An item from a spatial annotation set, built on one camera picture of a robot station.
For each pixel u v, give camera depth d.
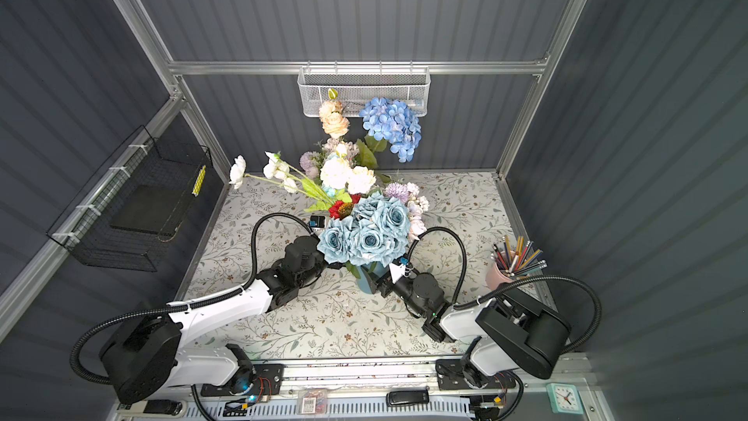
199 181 0.83
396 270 0.69
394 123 0.71
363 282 0.85
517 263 0.83
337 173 0.65
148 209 0.75
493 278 0.90
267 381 0.72
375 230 0.57
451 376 0.73
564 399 0.69
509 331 0.44
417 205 0.72
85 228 0.62
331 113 0.83
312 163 0.85
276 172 0.64
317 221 0.72
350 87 0.99
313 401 0.68
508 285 0.48
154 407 0.67
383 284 0.71
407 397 0.72
